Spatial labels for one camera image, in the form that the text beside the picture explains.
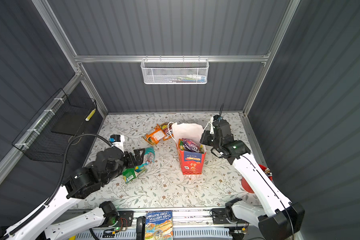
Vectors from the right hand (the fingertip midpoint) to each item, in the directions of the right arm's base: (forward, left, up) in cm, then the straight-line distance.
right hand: (203, 135), depth 75 cm
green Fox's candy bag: (+2, +11, -15) cm, 19 cm away
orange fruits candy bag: (+14, +31, -21) cm, 40 cm away
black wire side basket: (-4, +74, +5) cm, 74 cm away
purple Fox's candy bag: (+3, +6, -14) cm, 16 cm away
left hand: (-11, +31, +2) cm, 32 cm away
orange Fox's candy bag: (+21, +23, -20) cm, 37 cm away
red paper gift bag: (-10, +6, -10) cm, 16 cm away
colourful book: (-36, +22, -22) cm, 48 cm away
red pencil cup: (-17, -25, -26) cm, 40 cm away
